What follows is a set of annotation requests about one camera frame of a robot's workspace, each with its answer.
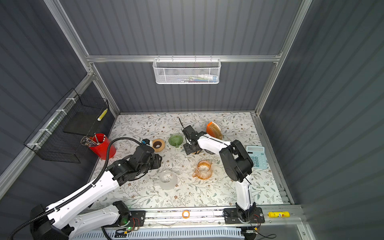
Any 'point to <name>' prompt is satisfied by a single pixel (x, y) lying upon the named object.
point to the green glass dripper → (175, 140)
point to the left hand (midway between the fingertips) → (160, 158)
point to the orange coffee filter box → (213, 130)
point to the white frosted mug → (167, 180)
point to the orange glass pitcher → (204, 169)
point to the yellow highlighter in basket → (102, 115)
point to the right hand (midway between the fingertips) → (192, 149)
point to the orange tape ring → (186, 217)
